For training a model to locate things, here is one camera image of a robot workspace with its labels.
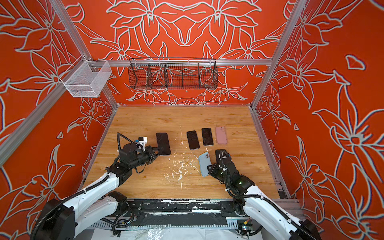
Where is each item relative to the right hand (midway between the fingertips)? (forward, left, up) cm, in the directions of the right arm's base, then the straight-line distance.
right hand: (204, 167), depth 81 cm
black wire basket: (+57, +19, +23) cm, 65 cm away
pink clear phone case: (+28, -14, -8) cm, 32 cm away
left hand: (+7, +22, +10) cm, 25 cm away
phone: (+22, -4, -4) cm, 23 cm away
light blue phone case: (+4, -1, -4) cm, 6 cm away
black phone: (+11, +23, +7) cm, 27 cm away
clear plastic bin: (+50, +73, +25) cm, 92 cm away
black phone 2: (+22, +6, -7) cm, 23 cm away
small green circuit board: (-27, -19, -7) cm, 34 cm away
